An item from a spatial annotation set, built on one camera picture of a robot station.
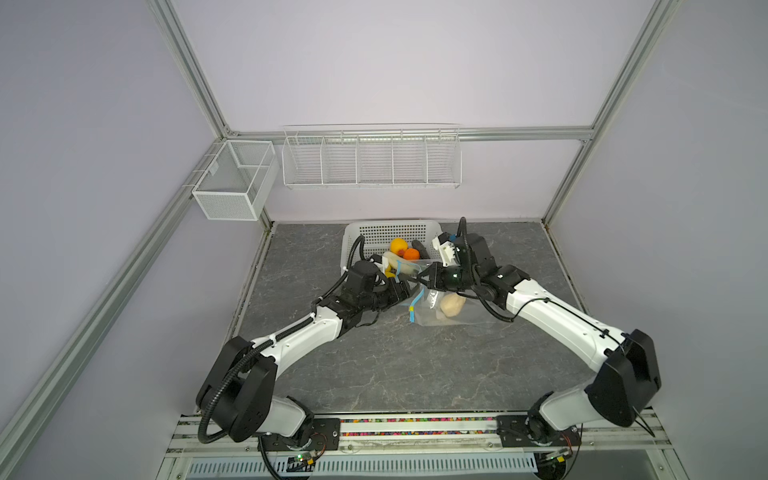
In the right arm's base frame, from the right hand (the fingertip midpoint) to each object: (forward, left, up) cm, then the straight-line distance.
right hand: (416, 279), depth 78 cm
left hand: (-2, 0, -4) cm, 5 cm away
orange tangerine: (+22, 0, -17) cm, 28 cm away
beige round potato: (0, -11, -14) cm, 18 cm away
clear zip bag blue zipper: (-4, -6, -8) cm, 10 cm away
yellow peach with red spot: (+26, +5, -17) cm, 32 cm away
